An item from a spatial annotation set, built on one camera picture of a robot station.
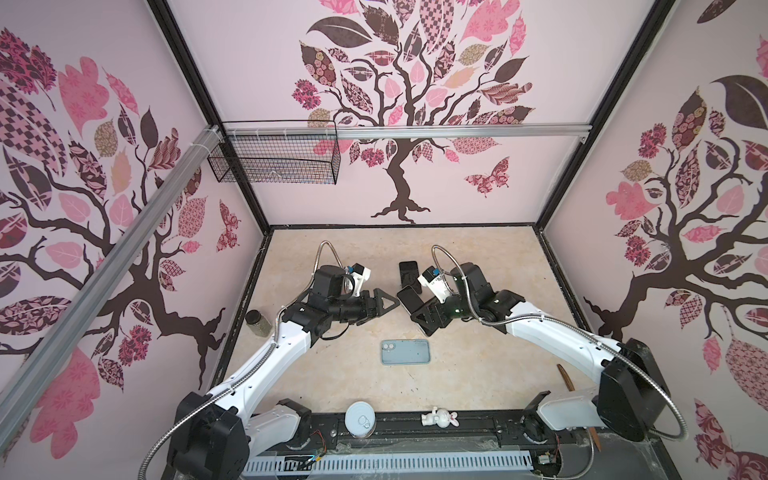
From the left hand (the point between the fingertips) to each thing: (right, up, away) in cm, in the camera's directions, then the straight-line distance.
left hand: (391, 312), depth 75 cm
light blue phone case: (+4, -14, +13) cm, 20 cm away
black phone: (+6, +8, +30) cm, 31 cm away
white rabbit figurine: (+13, -26, -1) cm, 29 cm away
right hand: (+8, +1, +5) cm, 10 cm away
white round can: (-8, -25, -4) cm, 27 cm away
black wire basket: (-37, +49, +20) cm, 65 cm away
